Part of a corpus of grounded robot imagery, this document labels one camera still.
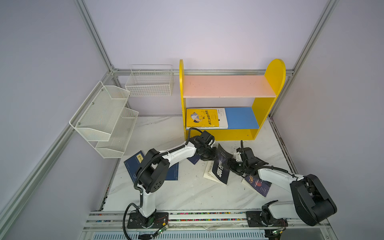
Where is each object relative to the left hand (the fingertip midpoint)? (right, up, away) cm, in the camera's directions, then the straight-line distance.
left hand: (218, 159), depth 86 cm
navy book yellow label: (-27, -9, +2) cm, 29 cm away
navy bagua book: (-14, -2, +9) cm, 17 cm away
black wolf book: (+1, -6, 0) cm, 6 cm away
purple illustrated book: (+24, -15, -3) cm, 29 cm away
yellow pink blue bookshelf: (+27, +40, +23) cm, 54 cm away
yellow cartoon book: (-9, +25, +9) cm, 28 cm away
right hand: (+4, -5, +3) cm, 7 cm away
